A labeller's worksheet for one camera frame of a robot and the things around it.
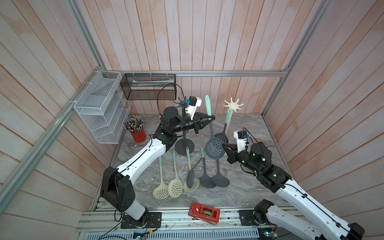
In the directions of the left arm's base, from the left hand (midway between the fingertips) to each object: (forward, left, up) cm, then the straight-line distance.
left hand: (213, 120), depth 64 cm
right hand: (-4, -6, -13) cm, 14 cm away
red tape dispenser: (-31, +2, -32) cm, 45 cm away
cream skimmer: (-18, +18, -34) cm, 43 cm away
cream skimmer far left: (-19, +26, -38) cm, 50 cm away
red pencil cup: (+17, +46, -22) cm, 54 cm away
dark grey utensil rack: (+11, +17, -39) cm, 44 cm away
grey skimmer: (-12, +1, -38) cm, 40 cm away
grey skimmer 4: (-7, -1, -13) cm, 15 cm away
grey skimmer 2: (-12, -7, -38) cm, 40 cm away
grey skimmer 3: (+8, -9, -24) cm, 27 cm away
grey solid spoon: (-10, +10, -38) cm, 41 cm away
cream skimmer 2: (-14, +6, -36) cm, 39 cm away
